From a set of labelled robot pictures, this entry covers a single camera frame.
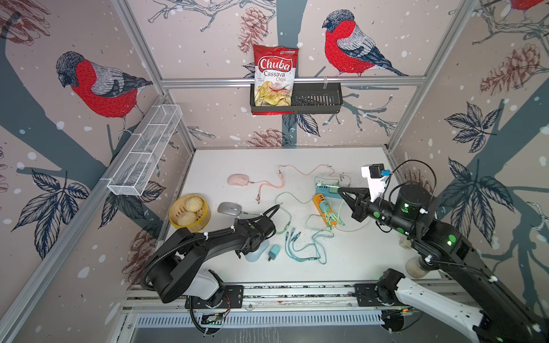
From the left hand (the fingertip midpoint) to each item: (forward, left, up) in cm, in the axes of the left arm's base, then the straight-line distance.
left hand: (235, 228), depth 87 cm
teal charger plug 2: (+8, -37, +4) cm, 38 cm away
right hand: (-2, -36, +33) cm, 48 cm away
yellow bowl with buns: (+7, +21, +1) cm, 22 cm away
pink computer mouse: (+26, +3, -1) cm, 26 cm away
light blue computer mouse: (-10, -8, -2) cm, 13 cm away
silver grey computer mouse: (+11, +5, -2) cm, 12 cm away
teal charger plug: (-9, -16, -1) cm, 19 cm away
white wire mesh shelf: (+10, +32, +27) cm, 42 cm away
